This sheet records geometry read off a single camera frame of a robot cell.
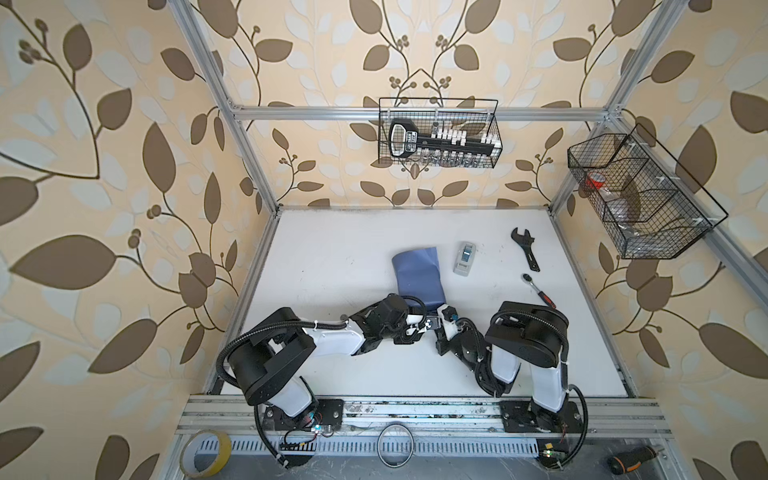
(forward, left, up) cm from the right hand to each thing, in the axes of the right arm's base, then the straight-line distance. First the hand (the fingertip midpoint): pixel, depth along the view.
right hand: (432, 322), depth 89 cm
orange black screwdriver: (-35, -41, +1) cm, 53 cm away
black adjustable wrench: (+30, -38, 0) cm, 48 cm away
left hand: (0, +3, +4) cm, 5 cm away
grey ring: (-31, +8, -3) cm, 32 cm away
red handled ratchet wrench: (+15, -34, 0) cm, 37 cm away
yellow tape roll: (-30, +59, +3) cm, 66 cm away
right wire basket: (+13, -53, +34) cm, 64 cm away
